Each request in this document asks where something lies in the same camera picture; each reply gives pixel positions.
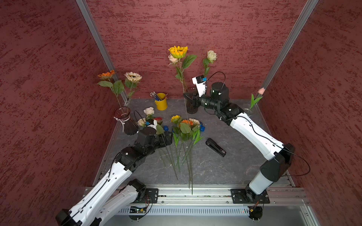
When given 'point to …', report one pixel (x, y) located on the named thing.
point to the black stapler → (212, 144)
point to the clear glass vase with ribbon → (249, 111)
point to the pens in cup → (154, 95)
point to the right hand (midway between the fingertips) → (183, 98)
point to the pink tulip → (253, 101)
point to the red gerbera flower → (159, 120)
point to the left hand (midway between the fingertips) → (166, 137)
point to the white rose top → (149, 111)
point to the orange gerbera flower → (117, 86)
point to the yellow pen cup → (162, 104)
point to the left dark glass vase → (122, 114)
